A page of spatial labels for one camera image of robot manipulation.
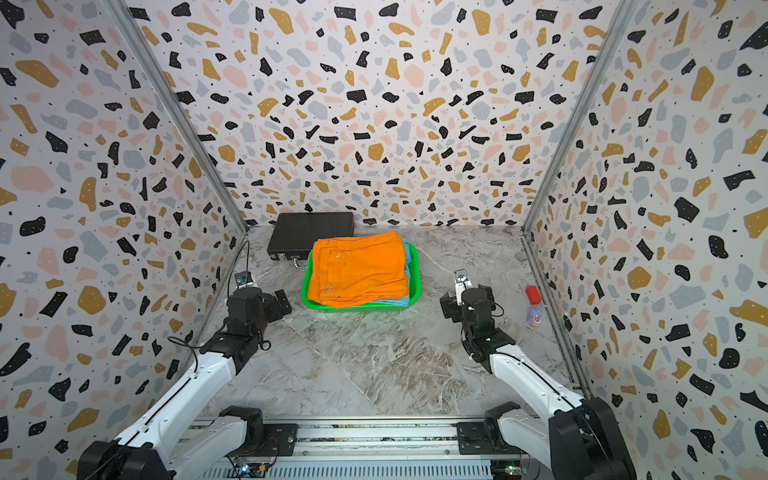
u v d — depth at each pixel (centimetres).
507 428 63
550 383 48
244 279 71
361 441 75
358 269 97
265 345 70
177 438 45
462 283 73
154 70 78
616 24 73
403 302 88
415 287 93
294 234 116
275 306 76
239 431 62
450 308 78
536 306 100
